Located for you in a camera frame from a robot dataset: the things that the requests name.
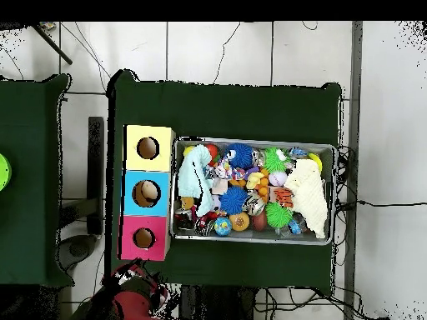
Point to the yellow duck plush toy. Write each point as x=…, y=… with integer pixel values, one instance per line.
x=254, y=180

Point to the cream knitted cloth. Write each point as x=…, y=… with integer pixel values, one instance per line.
x=308, y=196

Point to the globe print ball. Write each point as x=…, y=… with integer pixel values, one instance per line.
x=223, y=226

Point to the green spiky ball with eyes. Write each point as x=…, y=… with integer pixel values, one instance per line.
x=274, y=161

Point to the black tripod leg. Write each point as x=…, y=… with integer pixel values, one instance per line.
x=53, y=45

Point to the white baseball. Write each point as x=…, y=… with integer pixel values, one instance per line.
x=277, y=179

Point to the black flat panel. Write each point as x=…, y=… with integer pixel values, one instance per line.
x=95, y=166

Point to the orange tiger plush toy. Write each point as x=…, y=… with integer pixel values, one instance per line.
x=283, y=197

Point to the blue spiky ball with eyes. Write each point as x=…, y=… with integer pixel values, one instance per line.
x=242, y=156

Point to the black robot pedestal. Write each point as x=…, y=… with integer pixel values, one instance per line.
x=220, y=306

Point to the lime green object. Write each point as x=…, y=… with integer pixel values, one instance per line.
x=4, y=171

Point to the wooden box with three holes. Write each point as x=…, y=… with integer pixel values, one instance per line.
x=133, y=163

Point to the mint green cloth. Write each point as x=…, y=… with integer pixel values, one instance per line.
x=190, y=176

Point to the silver mesh bin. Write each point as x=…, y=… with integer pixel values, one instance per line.
x=247, y=235

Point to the dark green tablecloth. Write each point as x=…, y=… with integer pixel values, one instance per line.
x=233, y=110
x=30, y=133

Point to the dark grey rounded base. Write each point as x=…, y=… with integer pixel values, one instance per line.
x=78, y=248

